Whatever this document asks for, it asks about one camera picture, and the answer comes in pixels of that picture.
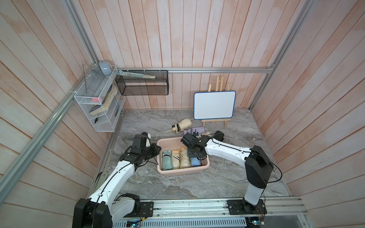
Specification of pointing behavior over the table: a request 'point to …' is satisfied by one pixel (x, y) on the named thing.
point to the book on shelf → (108, 98)
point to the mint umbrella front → (167, 160)
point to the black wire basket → (134, 85)
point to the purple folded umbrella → (200, 130)
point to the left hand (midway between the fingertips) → (160, 150)
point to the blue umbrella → (196, 162)
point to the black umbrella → (219, 136)
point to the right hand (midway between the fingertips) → (192, 152)
